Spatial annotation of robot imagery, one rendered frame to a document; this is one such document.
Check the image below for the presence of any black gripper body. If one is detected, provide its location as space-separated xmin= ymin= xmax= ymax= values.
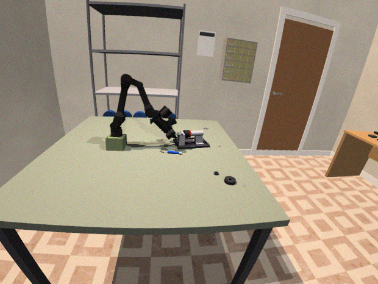
xmin=158 ymin=120 xmax=176 ymax=139

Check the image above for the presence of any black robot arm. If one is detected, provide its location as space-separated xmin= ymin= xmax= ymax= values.
xmin=110 ymin=74 xmax=177 ymax=138

